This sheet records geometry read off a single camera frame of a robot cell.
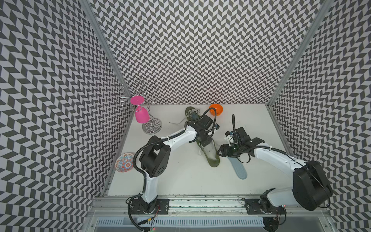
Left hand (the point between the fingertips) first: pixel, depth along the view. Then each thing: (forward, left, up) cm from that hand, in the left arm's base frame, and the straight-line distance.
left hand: (205, 140), depth 90 cm
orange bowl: (+30, -12, -2) cm, 32 cm away
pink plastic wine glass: (+11, +39, +13) cm, 42 cm away
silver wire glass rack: (+16, +36, -6) cm, 40 cm away
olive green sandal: (-7, -3, -4) cm, 8 cm away
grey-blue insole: (-15, -20, -8) cm, 26 cm away
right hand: (-11, -9, 0) cm, 14 cm away
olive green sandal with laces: (+30, +9, -8) cm, 32 cm away
